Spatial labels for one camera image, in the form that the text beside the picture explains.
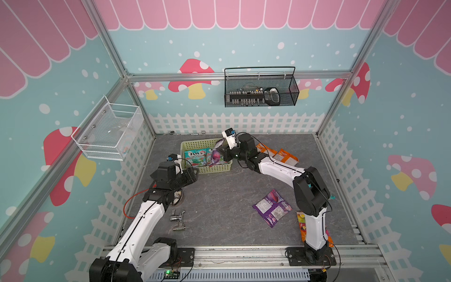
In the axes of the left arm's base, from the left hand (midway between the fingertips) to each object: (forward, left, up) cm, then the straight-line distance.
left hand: (195, 174), depth 81 cm
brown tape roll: (-4, +11, -16) cm, 20 cm away
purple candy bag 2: (-10, -37, -14) cm, 41 cm away
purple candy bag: (+10, -9, +1) cm, 14 cm away
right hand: (+14, -10, +3) cm, 17 cm away
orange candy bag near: (+23, -48, -15) cm, 55 cm away
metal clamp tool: (-15, +10, -15) cm, 24 cm away
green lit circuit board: (-37, +8, -19) cm, 43 cm away
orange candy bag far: (+29, -38, -16) cm, 50 cm away
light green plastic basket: (+29, +4, -12) cm, 32 cm away
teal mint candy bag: (+21, +3, -15) cm, 26 cm away
